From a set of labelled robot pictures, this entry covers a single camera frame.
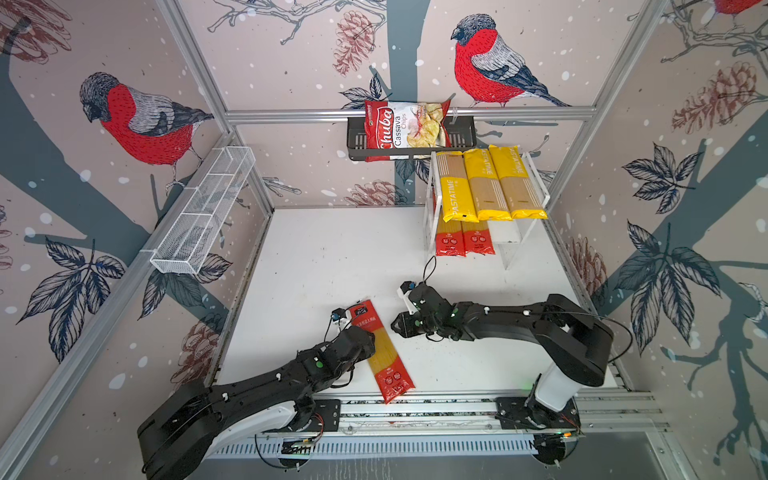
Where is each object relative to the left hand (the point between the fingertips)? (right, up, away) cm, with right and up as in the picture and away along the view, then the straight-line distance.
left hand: (372, 341), depth 83 cm
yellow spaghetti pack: (+22, +42, -7) cm, 48 cm away
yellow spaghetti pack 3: (+39, +40, -8) cm, 56 cm away
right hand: (+5, +2, +2) cm, 5 cm away
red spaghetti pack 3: (+4, -6, -3) cm, 8 cm away
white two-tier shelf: (+42, +31, +8) cm, 53 cm away
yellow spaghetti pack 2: (+31, +43, -5) cm, 53 cm away
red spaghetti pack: (+23, +29, +5) cm, 37 cm away
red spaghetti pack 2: (+31, +30, +5) cm, 43 cm away
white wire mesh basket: (-44, +27, -13) cm, 54 cm away
